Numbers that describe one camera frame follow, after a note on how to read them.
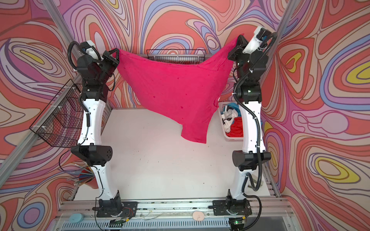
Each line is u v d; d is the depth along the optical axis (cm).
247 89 48
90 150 49
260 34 45
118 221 70
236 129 97
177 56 87
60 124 72
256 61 43
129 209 72
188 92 80
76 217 70
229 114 107
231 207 66
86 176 77
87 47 57
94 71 54
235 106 109
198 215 70
